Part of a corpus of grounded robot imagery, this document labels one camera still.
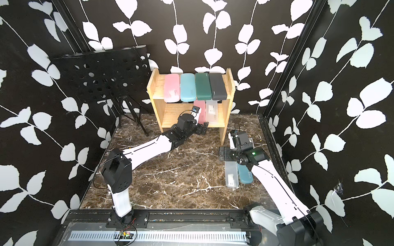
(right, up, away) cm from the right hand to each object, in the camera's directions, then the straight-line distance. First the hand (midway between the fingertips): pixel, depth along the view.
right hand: (225, 149), depth 78 cm
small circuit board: (-48, -40, -7) cm, 63 cm away
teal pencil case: (+14, -17, +10) cm, 25 cm away
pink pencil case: (-13, +27, +20) cm, 36 cm away
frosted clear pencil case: (+6, -17, +10) cm, 20 cm away
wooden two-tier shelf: (-34, +20, +15) cm, 42 cm away
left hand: (-12, +17, +6) cm, 22 cm away
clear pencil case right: (-6, +21, +13) cm, 26 cm away
